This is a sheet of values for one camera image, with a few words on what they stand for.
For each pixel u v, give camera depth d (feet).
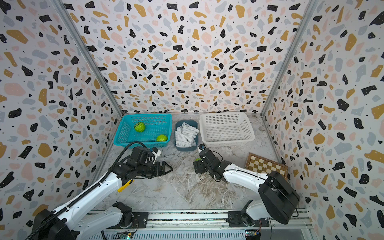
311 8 2.35
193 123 3.60
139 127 3.48
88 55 2.82
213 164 2.16
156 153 2.50
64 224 1.29
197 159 2.62
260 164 3.02
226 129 3.71
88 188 1.54
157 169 2.25
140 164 2.11
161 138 3.20
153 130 3.69
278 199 1.40
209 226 2.40
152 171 2.29
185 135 3.27
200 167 2.55
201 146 2.56
